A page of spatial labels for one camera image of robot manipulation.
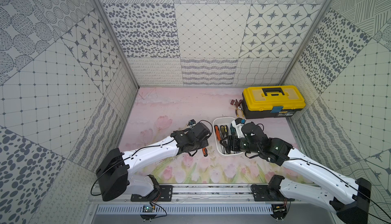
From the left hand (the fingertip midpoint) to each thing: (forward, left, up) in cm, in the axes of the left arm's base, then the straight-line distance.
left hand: (207, 138), depth 79 cm
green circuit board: (-30, +29, -15) cm, 44 cm away
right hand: (-5, -8, +5) cm, 10 cm away
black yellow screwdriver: (+12, -10, -12) cm, 19 cm away
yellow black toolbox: (+23, -39, +3) cm, 46 cm away
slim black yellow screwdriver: (+12, -12, -11) cm, 21 cm away
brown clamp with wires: (+33, -22, -11) cm, 41 cm away
